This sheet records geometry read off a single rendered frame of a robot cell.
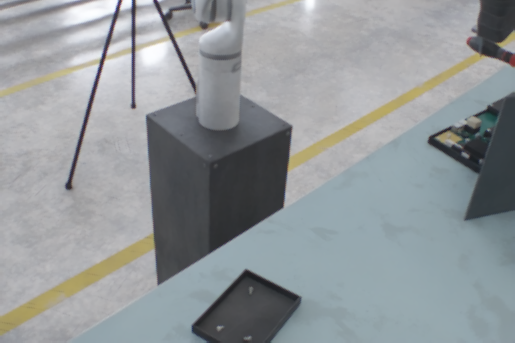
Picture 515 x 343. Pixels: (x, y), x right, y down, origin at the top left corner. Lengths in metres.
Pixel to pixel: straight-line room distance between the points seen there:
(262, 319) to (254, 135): 0.65
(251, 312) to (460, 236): 0.33
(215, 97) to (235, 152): 0.13
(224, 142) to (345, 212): 0.46
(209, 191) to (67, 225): 1.22
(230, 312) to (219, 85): 0.64
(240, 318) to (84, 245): 1.62
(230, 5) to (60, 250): 1.37
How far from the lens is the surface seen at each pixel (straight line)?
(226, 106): 1.24
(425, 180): 0.94
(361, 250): 0.78
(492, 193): 0.87
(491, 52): 0.97
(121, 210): 2.38
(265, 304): 0.69
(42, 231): 2.35
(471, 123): 1.07
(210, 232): 1.29
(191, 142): 1.23
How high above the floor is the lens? 1.53
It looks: 35 degrees down
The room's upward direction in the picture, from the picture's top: 4 degrees clockwise
